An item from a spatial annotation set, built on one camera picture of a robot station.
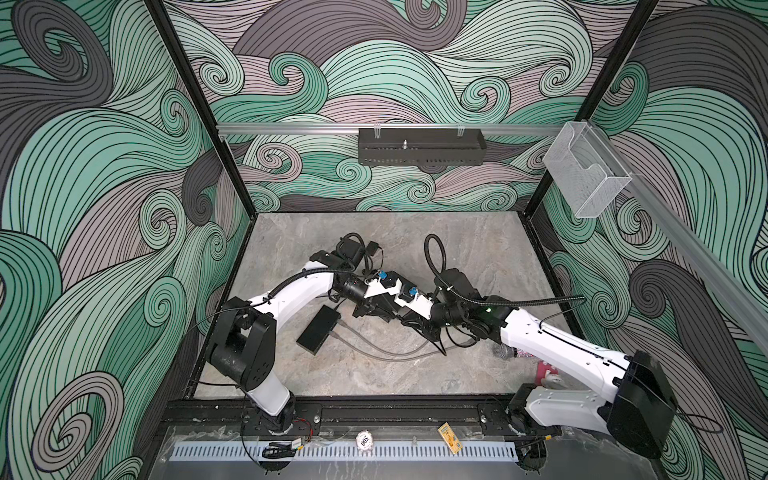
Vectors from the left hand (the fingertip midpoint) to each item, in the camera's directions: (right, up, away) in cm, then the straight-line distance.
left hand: (393, 310), depth 77 cm
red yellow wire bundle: (-20, -28, -6) cm, 35 cm away
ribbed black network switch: (-22, -8, +11) cm, 26 cm away
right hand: (+3, -2, -1) cm, 4 cm away
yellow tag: (+14, -30, -7) cm, 33 cm away
